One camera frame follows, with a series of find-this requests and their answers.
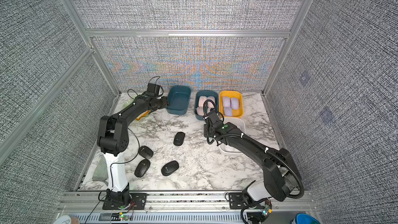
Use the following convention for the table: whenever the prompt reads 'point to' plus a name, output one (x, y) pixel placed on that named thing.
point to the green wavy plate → (128, 102)
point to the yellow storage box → (237, 113)
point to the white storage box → (228, 150)
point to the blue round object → (304, 219)
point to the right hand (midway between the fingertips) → (209, 125)
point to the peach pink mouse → (201, 99)
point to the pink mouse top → (211, 97)
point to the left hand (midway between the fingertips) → (168, 101)
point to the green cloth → (101, 172)
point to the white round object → (63, 219)
